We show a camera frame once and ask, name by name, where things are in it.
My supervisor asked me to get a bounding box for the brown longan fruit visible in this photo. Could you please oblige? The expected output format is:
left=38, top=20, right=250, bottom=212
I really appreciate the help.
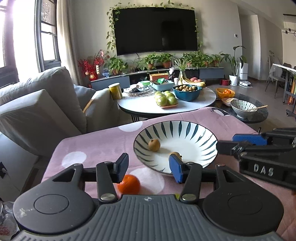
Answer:
left=170, top=152, right=182, bottom=160
left=148, top=138, right=161, bottom=152

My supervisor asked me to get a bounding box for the orange tangerine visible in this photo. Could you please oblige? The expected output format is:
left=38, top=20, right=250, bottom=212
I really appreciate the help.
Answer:
left=117, top=174, right=140, bottom=195

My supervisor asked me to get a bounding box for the striped white ceramic bowl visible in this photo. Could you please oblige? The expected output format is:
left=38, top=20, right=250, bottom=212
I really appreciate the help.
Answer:
left=133, top=120, right=218, bottom=175

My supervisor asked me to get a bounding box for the small striped bowl with spoon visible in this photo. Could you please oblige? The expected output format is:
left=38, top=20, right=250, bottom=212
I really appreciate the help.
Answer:
left=230, top=99, right=268, bottom=119

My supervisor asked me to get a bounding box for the pink dotted tablecloth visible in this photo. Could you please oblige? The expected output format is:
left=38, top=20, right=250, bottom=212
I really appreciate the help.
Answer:
left=41, top=106, right=296, bottom=241

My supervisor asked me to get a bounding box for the orange bowl of tangerines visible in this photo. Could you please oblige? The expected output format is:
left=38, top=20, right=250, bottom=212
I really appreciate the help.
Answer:
left=216, top=88, right=235, bottom=99

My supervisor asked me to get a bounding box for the blue bowl of kiwis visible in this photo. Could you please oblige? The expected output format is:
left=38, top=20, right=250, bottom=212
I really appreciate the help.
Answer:
left=173, top=84, right=203, bottom=102

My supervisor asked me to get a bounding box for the white potted tall plant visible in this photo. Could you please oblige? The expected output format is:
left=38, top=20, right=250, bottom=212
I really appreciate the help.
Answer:
left=221, top=45, right=247, bottom=86

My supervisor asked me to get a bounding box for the dining chair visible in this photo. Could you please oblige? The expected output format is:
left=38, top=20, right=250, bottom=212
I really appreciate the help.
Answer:
left=265, top=63, right=289, bottom=97

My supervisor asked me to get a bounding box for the plate of green apples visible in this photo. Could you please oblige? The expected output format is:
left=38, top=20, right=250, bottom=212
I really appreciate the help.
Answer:
left=154, top=91, right=178, bottom=108

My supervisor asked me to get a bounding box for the banana bunch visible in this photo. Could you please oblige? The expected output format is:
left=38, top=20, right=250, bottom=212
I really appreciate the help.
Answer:
left=178, top=75, right=206, bottom=88

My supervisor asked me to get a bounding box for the yellow jar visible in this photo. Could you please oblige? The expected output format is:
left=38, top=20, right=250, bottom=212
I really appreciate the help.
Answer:
left=108, top=83, right=122, bottom=100

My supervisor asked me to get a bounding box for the light blue tray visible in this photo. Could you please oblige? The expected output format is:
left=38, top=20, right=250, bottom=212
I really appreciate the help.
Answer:
left=151, top=80, right=174, bottom=91

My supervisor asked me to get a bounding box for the tv console cabinet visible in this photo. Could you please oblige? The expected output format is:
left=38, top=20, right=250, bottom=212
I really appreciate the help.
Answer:
left=89, top=67, right=225, bottom=90

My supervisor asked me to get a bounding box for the grey sofa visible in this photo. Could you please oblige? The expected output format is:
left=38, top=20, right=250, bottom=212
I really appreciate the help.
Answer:
left=1, top=67, right=131, bottom=158

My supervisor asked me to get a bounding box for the red flower decoration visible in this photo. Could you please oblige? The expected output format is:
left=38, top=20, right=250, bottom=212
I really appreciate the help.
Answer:
left=78, top=50, right=109, bottom=81

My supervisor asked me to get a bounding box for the black wall television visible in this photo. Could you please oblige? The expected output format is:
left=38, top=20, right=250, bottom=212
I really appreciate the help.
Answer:
left=113, top=7, right=198, bottom=55

